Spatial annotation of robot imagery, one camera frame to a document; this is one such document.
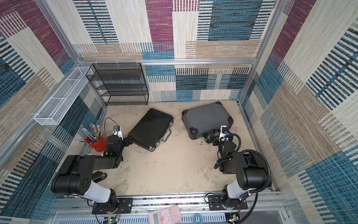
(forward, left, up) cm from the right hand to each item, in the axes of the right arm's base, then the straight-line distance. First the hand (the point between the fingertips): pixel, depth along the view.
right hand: (220, 131), depth 91 cm
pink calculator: (-43, +30, -9) cm, 54 cm away
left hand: (+1, +64, -2) cm, 64 cm away
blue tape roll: (-45, +17, -10) cm, 49 cm away
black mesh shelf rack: (+39, +72, +9) cm, 83 cm away
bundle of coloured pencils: (-2, +78, +1) cm, 78 cm away
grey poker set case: (+8, +11, +2) cm, 14 cm away
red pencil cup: (-8, +75, -1) cm, 76 cm away
